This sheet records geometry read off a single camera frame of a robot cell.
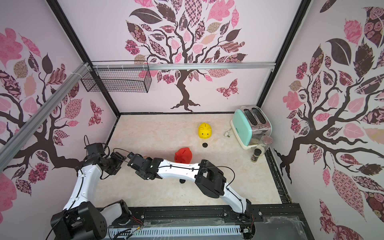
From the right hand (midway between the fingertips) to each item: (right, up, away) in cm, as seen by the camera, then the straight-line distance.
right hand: (144, 164), depth 82 cm
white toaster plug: (+53, +16, +24) cm, 60 cm away
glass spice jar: (+71, +13, +4) cm, 72 cm away
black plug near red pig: (+21, -10, +3) cm, 24 cm away
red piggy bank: (+22, +4, +5) cm, 23 cm away
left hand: (-10, +1, 0) cm, 10 cm away
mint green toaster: (+62, +23, +7) cm, 67 cm away
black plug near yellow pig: (+35, +9, +18) cm, 41 cm away
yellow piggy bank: (+35, +19, +18) cm, 44 cm away
